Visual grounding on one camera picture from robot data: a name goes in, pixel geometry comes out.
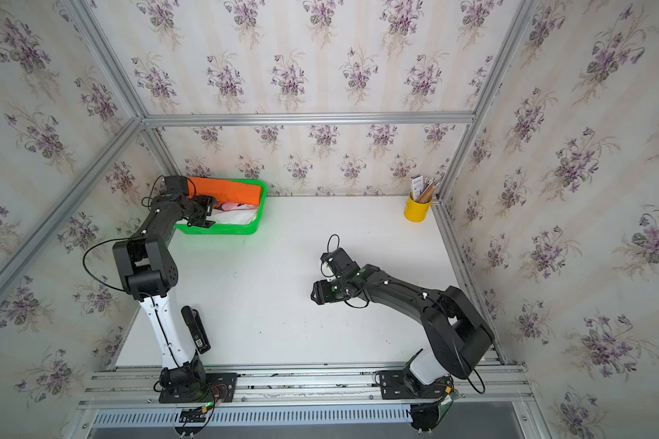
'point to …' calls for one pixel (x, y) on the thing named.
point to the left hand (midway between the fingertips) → (217, 206)
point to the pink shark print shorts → (230, 206)
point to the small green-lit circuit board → (195, 414)
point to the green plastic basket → (232, 230)
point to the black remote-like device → (194, 323)
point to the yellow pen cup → (416, 211)
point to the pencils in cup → (423, 187)
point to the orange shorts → (225, 190)
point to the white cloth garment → (243, 215)
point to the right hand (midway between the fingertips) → (321, 295)
